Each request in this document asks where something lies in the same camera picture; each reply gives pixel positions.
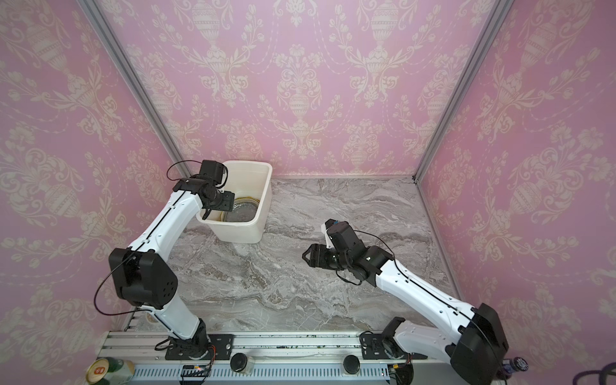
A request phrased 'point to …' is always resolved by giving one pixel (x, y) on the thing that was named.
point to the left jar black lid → (238, 362)
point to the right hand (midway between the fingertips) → (310, 257)
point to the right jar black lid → (351, 364)
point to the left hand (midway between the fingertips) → (222, 202)
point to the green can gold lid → (97, 370)
